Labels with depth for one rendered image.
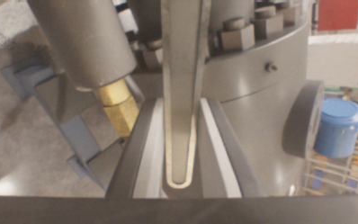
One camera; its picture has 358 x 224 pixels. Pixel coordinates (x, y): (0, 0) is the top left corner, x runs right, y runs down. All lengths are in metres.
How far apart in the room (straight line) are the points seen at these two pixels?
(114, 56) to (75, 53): 0.04
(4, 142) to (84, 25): 0.87
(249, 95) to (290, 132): 0.16
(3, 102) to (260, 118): 0.91
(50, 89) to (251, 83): 0.61
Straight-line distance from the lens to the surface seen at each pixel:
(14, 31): 1.00
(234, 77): 0.38
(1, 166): 1.07
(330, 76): 4.34
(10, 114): 1.01
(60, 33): 0.21
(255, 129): 0.47
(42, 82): 0.75
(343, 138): 0.86
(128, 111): 0.25
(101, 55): 0.21
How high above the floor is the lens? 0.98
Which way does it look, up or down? 40 degrees down
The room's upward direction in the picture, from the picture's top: 103 degrees clockwise
